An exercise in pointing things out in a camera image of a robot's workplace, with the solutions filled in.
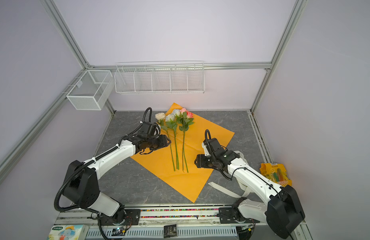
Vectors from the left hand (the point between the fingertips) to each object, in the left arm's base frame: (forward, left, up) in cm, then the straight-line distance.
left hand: (168, 144), depth 86 cm
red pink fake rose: (+29, -11, -9) cm, 33 cm away
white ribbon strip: (-26, -41, -11) cm, 50 cm away
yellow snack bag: (-17, -61, -10) cm, 64 cm away
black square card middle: (-41, -1, -10) cm, 42 cm away
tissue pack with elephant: (-38, +44, -7) cm, 59 cm away
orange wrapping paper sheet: (-6, -2, -14) cm, 15 cm away
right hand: (-11, -17, -3) cm, 21 cm away
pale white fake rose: (+29, +1, -10) cm, 31 cm away
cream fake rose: (+30, +8, -9) cm, 33 cm away
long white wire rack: (+41, +3, +18) cm, 45 cm away
